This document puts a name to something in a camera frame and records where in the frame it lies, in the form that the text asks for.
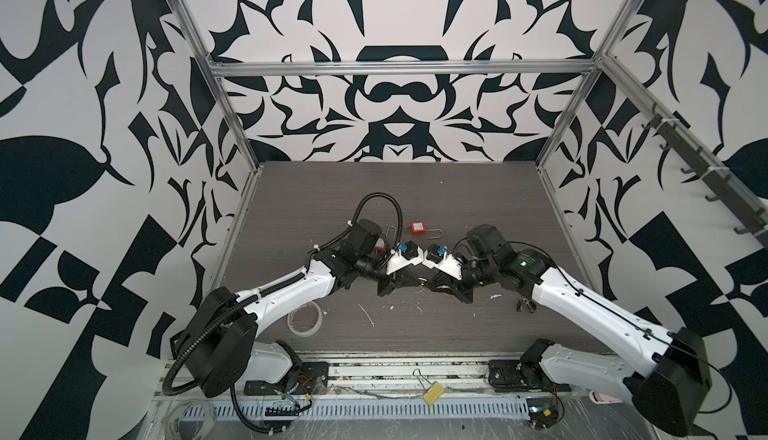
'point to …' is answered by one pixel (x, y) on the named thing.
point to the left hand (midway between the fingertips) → (423, 276)
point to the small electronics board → (542, 412)
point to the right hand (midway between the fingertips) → (433, 281)
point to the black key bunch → (522, 300)
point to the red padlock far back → (420, 228)
